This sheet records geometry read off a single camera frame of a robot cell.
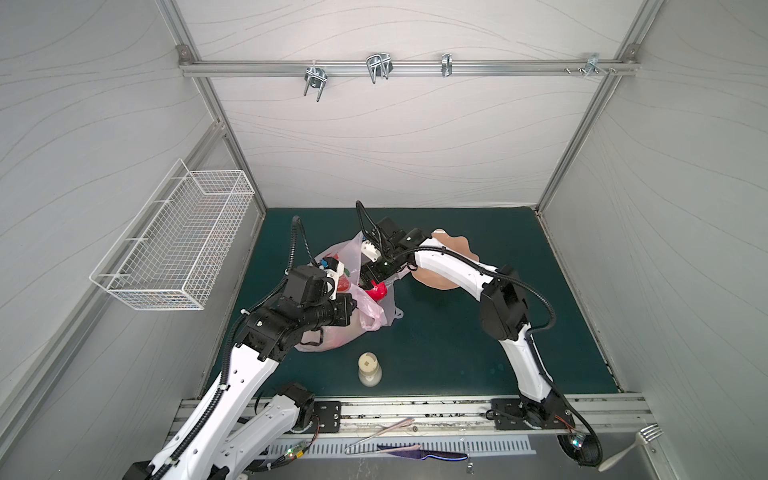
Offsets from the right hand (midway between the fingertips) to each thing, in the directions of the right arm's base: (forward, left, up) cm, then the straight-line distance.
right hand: (368, 271), depth 88 cm
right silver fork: (-36, -71, -13) cm, 81 cm away
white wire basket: (-8, +44, +21) cm, 50 cm away
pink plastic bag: (-16, -4, +10) cm, 19 cm away
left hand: (-15, -1, +11) cm, 19 cm away
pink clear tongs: (-37, -12, -12) cm, 41 cm away
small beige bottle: (-28, -3, -2) cm, 28 cm away
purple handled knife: (-42, -15, -12) cm, 46 cm away
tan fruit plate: (+18, -30, -8) cm, 36 cm away
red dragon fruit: (-7, -4, +1) cm, 8 cm away
